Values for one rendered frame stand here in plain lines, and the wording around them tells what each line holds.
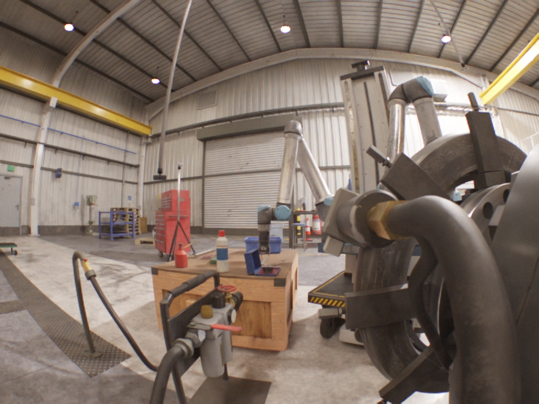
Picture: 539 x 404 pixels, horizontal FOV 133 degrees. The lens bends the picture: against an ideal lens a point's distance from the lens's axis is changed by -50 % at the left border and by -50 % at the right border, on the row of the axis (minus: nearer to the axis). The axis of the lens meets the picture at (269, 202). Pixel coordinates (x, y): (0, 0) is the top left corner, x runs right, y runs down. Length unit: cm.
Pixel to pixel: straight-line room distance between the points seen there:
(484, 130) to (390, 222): 49
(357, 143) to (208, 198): 926
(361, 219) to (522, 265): 20
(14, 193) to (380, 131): 1051
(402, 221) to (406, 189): 31
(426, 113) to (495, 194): 74
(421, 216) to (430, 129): 106
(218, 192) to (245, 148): 223
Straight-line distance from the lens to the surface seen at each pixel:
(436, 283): 52
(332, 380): 119
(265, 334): 131
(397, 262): 52
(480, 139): 64
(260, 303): 123
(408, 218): 18
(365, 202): 30
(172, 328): 67
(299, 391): 113
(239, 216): 968
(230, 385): 116
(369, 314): 51
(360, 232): 30
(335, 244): 53
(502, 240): 31
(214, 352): 78
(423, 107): 123
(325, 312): 50
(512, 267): 29
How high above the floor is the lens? 77
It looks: 4 degrees up
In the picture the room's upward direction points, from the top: 1 degrees counter-clockwise
